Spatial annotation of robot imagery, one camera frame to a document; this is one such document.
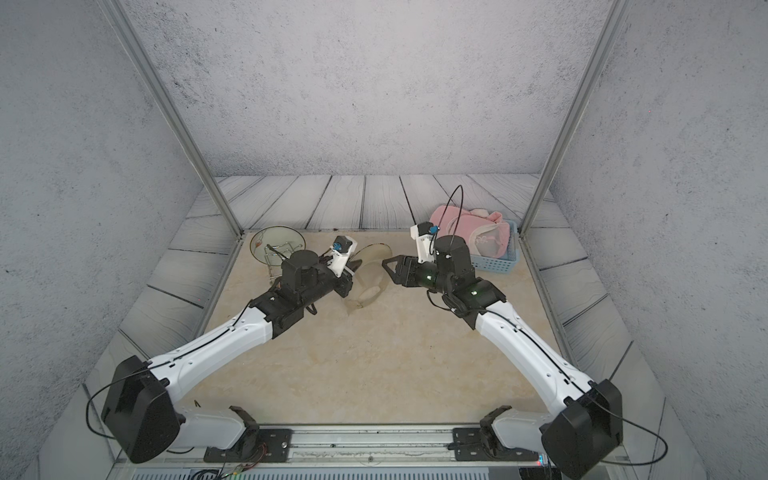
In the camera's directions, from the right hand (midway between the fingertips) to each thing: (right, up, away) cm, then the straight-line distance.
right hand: (389, 265), depth 71 cm
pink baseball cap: (+22, +15, +39) cm, 48 cm away
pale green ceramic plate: (-36, +7, +30) cm, 47 cm away
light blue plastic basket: (+38, -1, +31) cm, 49 cm away
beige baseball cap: (-6, -5, +24) cm, 25 cm away
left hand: (-7, +1, +5) cm, 8 cm away
